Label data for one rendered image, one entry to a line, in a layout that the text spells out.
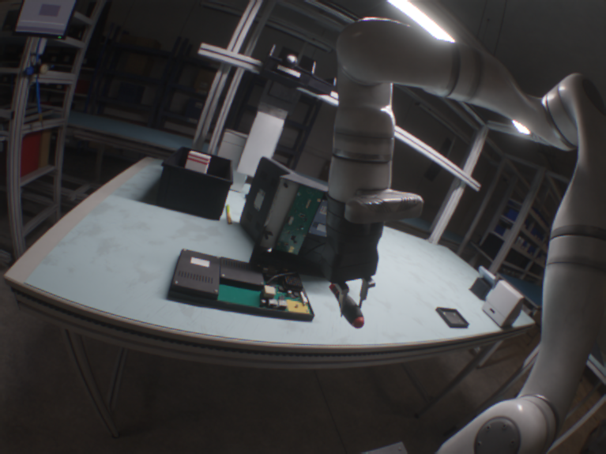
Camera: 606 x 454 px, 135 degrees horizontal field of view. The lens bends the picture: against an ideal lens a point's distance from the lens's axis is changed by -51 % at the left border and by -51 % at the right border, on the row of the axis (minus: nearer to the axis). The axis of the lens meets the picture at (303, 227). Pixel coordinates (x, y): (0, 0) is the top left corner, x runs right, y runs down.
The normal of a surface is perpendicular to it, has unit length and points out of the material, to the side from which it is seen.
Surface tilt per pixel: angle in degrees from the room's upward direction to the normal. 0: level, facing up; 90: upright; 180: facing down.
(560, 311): 120
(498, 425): 87
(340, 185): 109
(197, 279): 0
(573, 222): 88
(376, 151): 92
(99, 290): 0
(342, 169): 101
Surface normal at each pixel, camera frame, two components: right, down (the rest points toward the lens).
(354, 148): -0.46, 0.39
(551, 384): -0.98, -0.07
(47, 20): 0.53, 0.65
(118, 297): 0.37, -0.87
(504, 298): -0.90, -0.24
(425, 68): 0.06, 0.66
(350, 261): 0.29, 0.39
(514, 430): -0.86, -0.47
